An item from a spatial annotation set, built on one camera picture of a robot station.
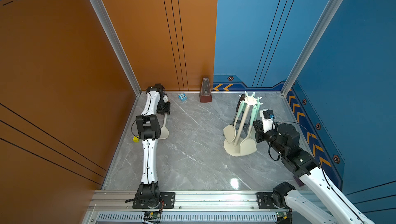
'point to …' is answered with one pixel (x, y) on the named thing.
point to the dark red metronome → (205, 95)
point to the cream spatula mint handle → (230, 130)
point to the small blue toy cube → (182, 96)
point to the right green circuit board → (283, 214)
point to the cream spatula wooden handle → (164, 131)
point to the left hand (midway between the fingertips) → (166, 110)
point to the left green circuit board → (155, 214)
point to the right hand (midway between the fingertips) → (254, 120)
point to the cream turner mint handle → (248, 146)
